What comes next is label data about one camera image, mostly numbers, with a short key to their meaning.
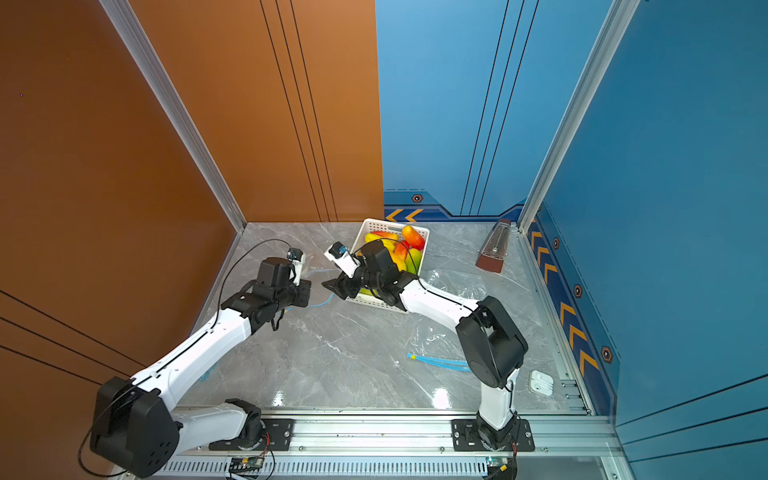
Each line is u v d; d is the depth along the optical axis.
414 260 1.08
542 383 0.80
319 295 0.77
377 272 0.67
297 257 0.74
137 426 0.40
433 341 0.87
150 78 0.79
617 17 0.70
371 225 1.12
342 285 0.73
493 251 1.00
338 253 0.71
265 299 0.62
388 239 1.11
